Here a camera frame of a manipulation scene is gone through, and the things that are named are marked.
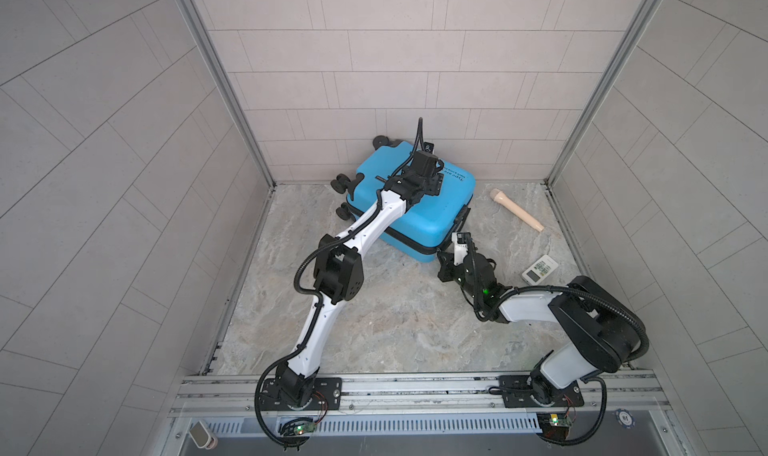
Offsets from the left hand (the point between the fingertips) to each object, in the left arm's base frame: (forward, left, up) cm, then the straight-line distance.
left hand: (432, 170), depth 93 cm
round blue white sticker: (-62, -42, -18) cm, 77 cm away
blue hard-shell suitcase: (-19, +2, -1) cm, 19 cm away
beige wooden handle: (+4, -26, -16) cm, 31 cm away
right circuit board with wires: (-64, -26, -20) cm, 72 cm away
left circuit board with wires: (-64, +33, -16) cm, 74 cm away
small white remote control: (-25, -34, -18) cm, 46 cm away
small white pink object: (-66, +52, -15) cm, 86 cm away
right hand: (-23, -1, -13) cm, 26 cm away
